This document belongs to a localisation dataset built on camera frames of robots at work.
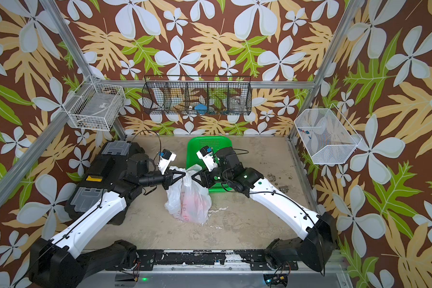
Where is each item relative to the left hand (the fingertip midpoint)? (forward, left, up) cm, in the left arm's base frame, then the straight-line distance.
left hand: (185, 171), depth 75 cm
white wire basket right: (+18, -67, +3) cm, 69 cm away
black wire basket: (+40, -9, +11) cm, 43 cm away
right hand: (-3, -4, +2) cm, 5 cm away
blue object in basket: (+37, -5, +5) cm, 37 cm away
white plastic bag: (-8, 0, -11) cm, 14 cm away
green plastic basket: (+32, 0, -18) cm, 37 cm away
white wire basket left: (+32, +46, +10) cm, 57 cm away
